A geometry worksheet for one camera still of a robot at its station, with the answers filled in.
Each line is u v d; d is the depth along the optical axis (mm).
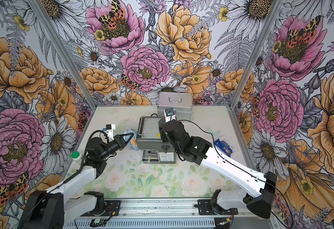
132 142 777
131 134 781
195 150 463
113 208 732
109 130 745
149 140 715
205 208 738
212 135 1028
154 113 1154
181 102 1048
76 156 831
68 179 502
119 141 708
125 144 740
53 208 412
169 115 567
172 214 729
